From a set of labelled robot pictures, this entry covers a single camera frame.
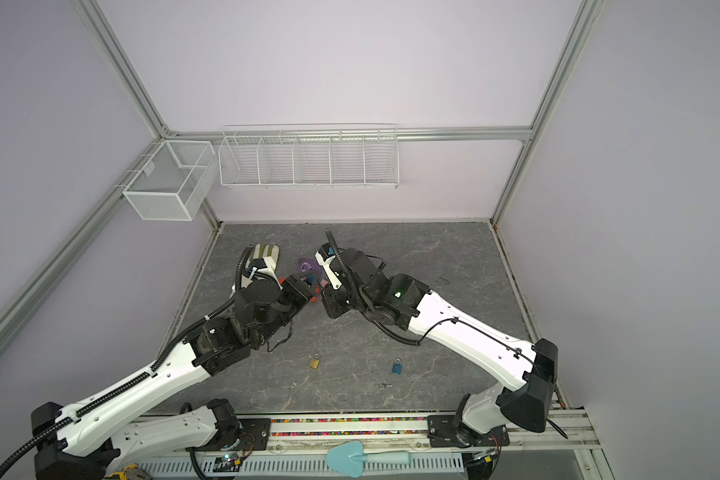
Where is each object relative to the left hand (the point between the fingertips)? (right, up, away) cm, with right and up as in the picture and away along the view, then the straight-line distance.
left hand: (319, 281), depth 68 cm
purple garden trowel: (-3, +3, +1) cm, 5 cm away
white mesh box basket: (-54, +31, +31) cm, 70 cm away
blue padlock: (-1, +1, -4) cm, 4 cm away
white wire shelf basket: (-9, +39, +31) cm, 50 cm away
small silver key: (+15, -30, +13) cm, 36 cm away
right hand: (+1, -3, 0) cm, 3 cm away
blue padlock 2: (+19, -26, +16) cm, 36 cm away
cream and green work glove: (-25, +5, +40) cm, 48 cm away
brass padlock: (-4, -25, +17) cm, 31 cm away
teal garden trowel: (+7, -43, +2) cm, 43 cm away
